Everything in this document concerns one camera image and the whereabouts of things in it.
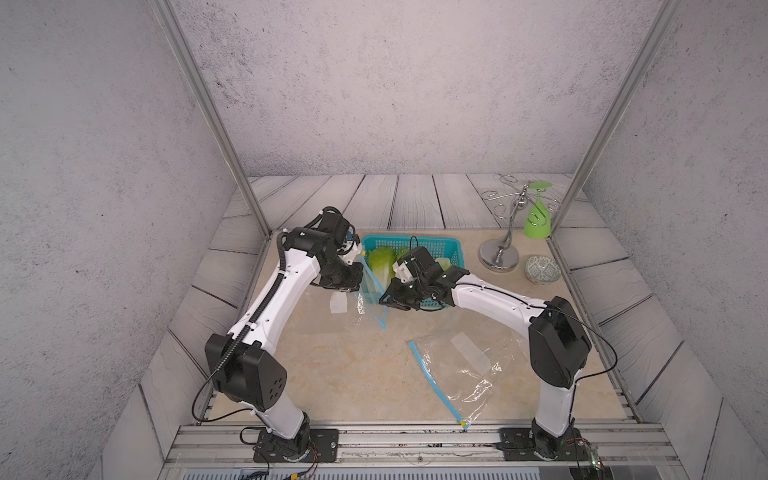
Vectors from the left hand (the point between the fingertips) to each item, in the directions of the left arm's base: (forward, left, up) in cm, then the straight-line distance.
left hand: (363, 286), depth 78 cm
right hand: (-1, -4, -7) cm, 8 cm away
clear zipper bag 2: (-14, -28, -21) cm, 37 cm away
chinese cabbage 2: (+18, -25, -13) cm, 34 cm away
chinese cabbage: (+18, -4, -11) cm, 21 cm away
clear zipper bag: (+2, -1, -6) cm, 6 cm away
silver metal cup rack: (+26, -48, -19) cm, 58 cm away
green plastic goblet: (+16, -49, +6) cm, 51 cm away
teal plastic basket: (+26, -28, -14) cm, 41 cm away
